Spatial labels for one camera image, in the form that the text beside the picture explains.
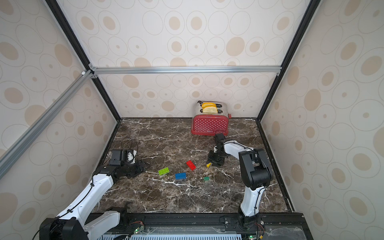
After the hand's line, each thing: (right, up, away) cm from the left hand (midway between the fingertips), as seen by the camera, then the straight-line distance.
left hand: (150, 165), depth 82 cm
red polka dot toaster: (+35, +24, +18) cm, 46 cm away
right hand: (+33, -2, +13) cm, 35 cm away
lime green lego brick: (+5, -6, +10) cm, 13 cm away
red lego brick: (+21, -2, +12) cm, 25 cm away
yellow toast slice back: (+34, +37, +19) cm, 54 cm away
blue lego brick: (+16, -8, +6) cm, 19 cm away
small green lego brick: (+31, -9, +6) cm, 33 cm away
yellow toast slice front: (+35, +33, +18) cm, 51 cm away
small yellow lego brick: (+33, -2, +11) cm, 35 cm away
